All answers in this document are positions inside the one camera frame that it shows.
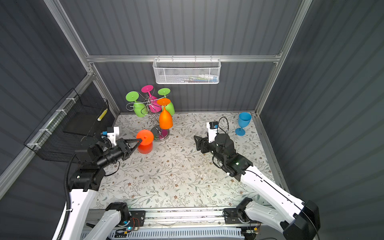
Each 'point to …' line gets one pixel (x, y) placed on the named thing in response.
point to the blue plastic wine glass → (244, 120)
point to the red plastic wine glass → (145, 146)
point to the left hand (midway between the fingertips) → (142, 140)
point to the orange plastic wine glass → (165, 120)
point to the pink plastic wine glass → (153, 105)
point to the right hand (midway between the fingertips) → (202, 136)
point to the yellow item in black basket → (102, 114)
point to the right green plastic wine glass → (165, 91)
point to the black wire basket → (75, 119)
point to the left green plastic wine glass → (140, 110)
